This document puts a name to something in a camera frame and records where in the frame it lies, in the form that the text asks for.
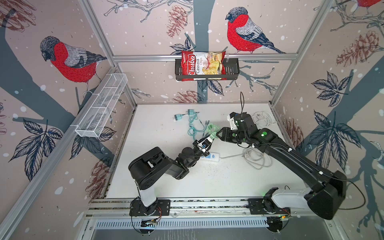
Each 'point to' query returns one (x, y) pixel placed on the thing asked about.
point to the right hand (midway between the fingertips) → (216, 137)
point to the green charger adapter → (213, 135)
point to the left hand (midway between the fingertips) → (210, 137)
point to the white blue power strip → (213, 157)
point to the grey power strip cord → (255, 157)
